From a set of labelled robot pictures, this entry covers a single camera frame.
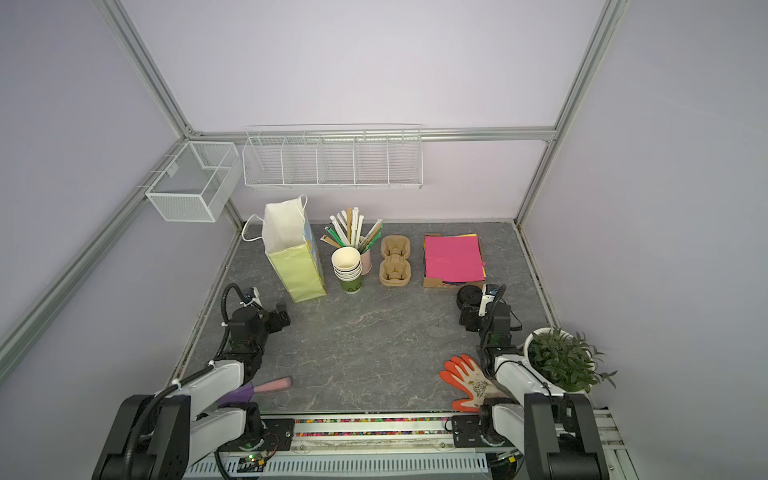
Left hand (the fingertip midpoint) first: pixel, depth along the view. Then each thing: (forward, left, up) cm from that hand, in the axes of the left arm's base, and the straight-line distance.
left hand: (271, 308), depth 90 cm
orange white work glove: (-23, -58, -5) cm, 63 cm away
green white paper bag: (+7, -11, +19) cm, 23 cm away
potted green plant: (-25, -75, +12) cm, 80 cm away
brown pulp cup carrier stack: (+14, -39, -3) cm, 42 cm away
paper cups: (+8, -24, +8) cm, 26 cm away
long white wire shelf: (+43, -20, +23) cm, 53 cm away
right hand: (-4, -64, 0) cm, 64 cm away
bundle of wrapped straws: (+23, -23, +8) cm, 34 cm away
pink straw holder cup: (+16, -29, -1) cm, 33 cm away
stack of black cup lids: (+1, -61, -2) cm, 61 cm away
